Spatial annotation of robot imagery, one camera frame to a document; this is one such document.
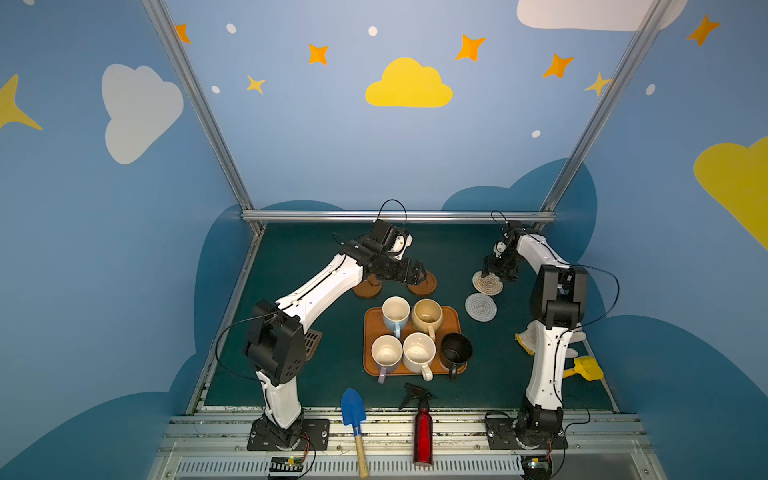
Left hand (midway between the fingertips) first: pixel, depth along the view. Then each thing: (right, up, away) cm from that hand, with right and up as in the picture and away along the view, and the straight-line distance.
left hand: (412, 271), depth 85 cm
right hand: (+31, -2, +20) cm, 37 cm away
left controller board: (-32, -48, -11) cm, 59 cm away
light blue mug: (-4, -14, +9) cm, 17 cm away
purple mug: (-7, -25, +4) cm, 27 cm away
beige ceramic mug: (+6, -15, +11) cm, 20 cm away
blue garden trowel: (-16, -38, -6) cm, 41 cm away
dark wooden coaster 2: (+7, -7, +19) cm, 21 cm away
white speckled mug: (+2, -24, +3) cm, 24 cm away
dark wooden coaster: (-14, -7, +17) cm, 23 cm away
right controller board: (+30, -49, -11) cm, 58 cm away
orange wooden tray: (-11, -18, +9) cm, 23 cm away
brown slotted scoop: (-30, -21, +5) cm, 37 cm away
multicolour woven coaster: (+29, -6, +20) cm, 36 cm away
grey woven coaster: (+24, -13, +14) cm, 31 cm away
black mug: (+12, -22, -2) cm, 25 cm away
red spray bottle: (+2, -38, -11) cm, 40 cm away
